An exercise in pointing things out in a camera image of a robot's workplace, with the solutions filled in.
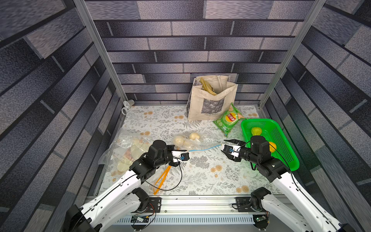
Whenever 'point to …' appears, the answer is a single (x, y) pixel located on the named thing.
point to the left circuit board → (136, 218)
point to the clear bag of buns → (193, 141)
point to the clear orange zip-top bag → (122, 150)
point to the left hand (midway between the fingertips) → (185, 147)
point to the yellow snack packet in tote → (206, 87)
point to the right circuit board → (261, 218)
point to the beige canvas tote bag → (202, 106)
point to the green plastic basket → (271, 131)
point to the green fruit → (256, 131)
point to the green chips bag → (231, 118)
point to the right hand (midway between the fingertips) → (224, 141)
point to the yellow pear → (271, 148)
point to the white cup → (127, 104)
